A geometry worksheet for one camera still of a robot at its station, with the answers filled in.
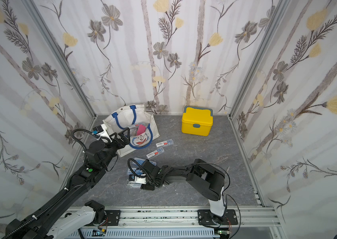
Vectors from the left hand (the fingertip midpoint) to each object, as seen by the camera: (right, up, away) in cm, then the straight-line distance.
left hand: (124, 130), depth 73 cm
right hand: (+7, -29, +12) cm, 32 cm away
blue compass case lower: (+7, -20, -1) cm, 22 cm away
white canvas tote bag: (-5, +9, +28) cm, 30 cm away
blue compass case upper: (+8, -16, 0) cm, 18 cm away
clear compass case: (+2, -32, +11) cm, 34 cm away
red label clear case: (+15, -15, +25) cm, 33 cm away
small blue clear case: (+20, -9, +29) cm, 36 cm away
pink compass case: (+2, 0, +29) cm, 29 cm away
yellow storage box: (+41, +6, +25) cm, 49 cm away
